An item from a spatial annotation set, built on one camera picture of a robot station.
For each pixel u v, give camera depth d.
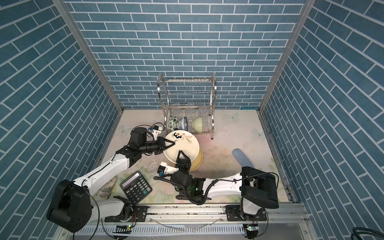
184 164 0.66
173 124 0.94
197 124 0.94
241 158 0.92
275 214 0.76
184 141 0.82
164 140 0.75
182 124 0.94
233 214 0.73
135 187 0.80
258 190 0.44
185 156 0.72
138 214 0.74
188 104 1.05
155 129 0.77
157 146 0.72
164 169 0.65
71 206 0.40
